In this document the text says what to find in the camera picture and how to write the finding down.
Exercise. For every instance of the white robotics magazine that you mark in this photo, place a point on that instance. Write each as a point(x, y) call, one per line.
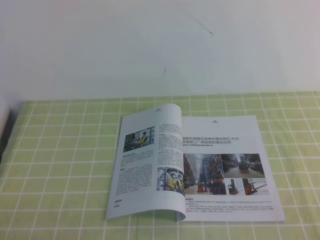
point(201, 168)

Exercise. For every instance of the green checkered tablecloth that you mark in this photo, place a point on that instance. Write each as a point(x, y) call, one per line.
point(55, 172)

